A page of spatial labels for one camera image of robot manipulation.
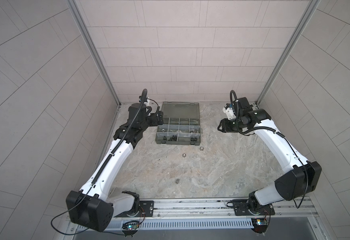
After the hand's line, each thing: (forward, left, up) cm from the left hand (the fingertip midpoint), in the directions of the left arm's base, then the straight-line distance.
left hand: (158, 111), depth 75 cm
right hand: (-4, -32, -8) cm, 34 cm away
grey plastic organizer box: (+10, -11, -26) cm, 30 cm away
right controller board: (-46, -48, -27) cm, 72 cm away
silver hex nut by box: (-8, -24, -27) cm, 37 cm away
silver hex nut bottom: (-27, -9, -26) cm, 39 cm away
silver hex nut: (-12, -13, -27) cm, 32 cm away
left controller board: (-47, +10, -24) cm, 54 cm away
